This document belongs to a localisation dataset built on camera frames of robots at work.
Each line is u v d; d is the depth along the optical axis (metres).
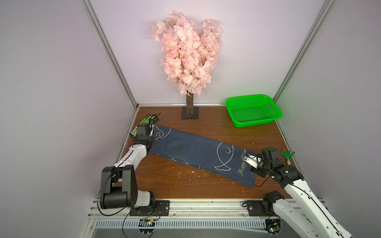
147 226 0.72
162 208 0.73
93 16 0.74
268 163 0.58
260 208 0.72
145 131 0.70
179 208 0.75
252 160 0.68
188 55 0.67
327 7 0.70
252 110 1.18
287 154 0.92
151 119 1.10
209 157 0.90
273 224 0.70
